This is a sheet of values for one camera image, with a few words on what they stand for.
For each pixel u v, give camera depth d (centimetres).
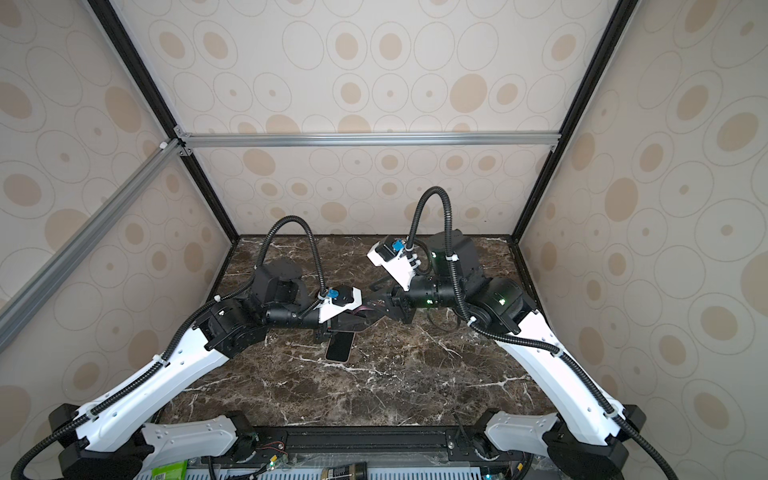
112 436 38
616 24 70
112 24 69
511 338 39
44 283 55
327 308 52
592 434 37
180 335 44
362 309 56
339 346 90
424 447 75
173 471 69
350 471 68
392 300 48
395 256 47
